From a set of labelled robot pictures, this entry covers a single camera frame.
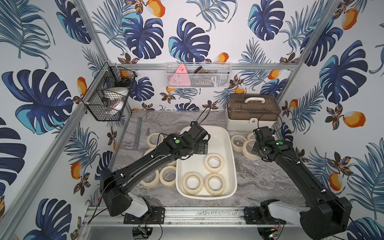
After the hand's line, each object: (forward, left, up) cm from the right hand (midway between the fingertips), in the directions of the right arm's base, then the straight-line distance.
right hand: (261, 149), depth 80 cm
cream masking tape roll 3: (-9, +52, -16) cm, 55 cm away
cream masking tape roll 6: (-1, +24, -15) cm, 28 cm away
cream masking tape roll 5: (-5, +6, +1) cm, 8 cm away
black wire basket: (+41, +89, +19) cm, 100 cm away
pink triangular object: (+37, +45, +20) cm, 61 cm away
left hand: (-2, +33, +8) cm, 34 cm away
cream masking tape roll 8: (-13, +24, -15) cm, 32 cm away
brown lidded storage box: (+30, +3, +4) cm, 31 cm away
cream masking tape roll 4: (+16, +6, -16) cm, 24 cm away
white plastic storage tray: (+13, +19, -13) cm, 27 cm away
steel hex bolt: (+22, +70, -15) cm, 75 cm away
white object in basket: (+21, +79, +19) cm, 84 cm away
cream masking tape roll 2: (-14, +59, -13) cm, 62 cm away
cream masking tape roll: (-5, +48, -8) cm, 49 cm away
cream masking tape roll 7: (-13, +37, -15) cm, 42 cm away
